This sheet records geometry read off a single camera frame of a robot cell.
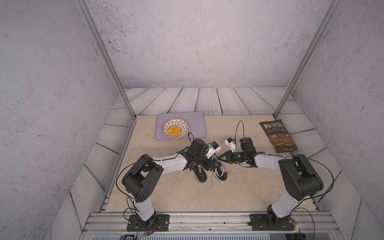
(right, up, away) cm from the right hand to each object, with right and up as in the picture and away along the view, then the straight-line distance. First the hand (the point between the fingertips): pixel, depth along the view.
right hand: (219, 158), depth 88 cm
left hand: (0, -2, -5) cm, 5 cm away
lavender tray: (-14, +23, +30) cm, 40 cm away
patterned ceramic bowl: (-28, +22, +26) cm, 44 cm away
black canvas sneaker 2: (0, -8, -4) cm, 9 cm away
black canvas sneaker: (-12, -9, -1) cm, 14 cm away
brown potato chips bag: (+45, +12, +18) cm, 50 cm away
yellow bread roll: (-29, +15, +19) cm, 38 cm away
